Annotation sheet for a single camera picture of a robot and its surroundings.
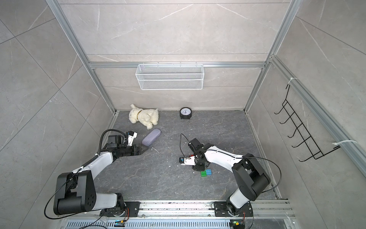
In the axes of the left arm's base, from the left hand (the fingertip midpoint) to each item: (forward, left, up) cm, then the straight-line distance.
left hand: (144, 146), depth 88 cm
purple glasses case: (+12, -3, -6) cm, 14 cm away
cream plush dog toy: (+23, 0, +2) cm, 23 cm away
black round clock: (+34, -27, -6) cm, 44 cm away
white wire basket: (+44, -17, +21) cm, 52 cm away
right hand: (-9, -34, -7) cm, 36 cm away
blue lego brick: (-15, -40, -8) cm, 43 cm away
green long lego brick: (-16, -37, -7) cm, 41 cm away
